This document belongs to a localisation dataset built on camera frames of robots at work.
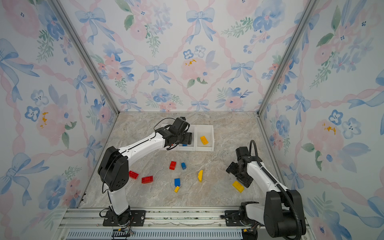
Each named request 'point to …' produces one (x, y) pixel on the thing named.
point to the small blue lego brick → (183, 164)
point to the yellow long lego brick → (238, 186)
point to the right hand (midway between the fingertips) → (234, 175)
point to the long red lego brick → (147, 179)
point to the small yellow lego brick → (177, 189)
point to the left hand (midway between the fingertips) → (188, 136)
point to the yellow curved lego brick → (200, 175)
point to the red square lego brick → (172, 165)
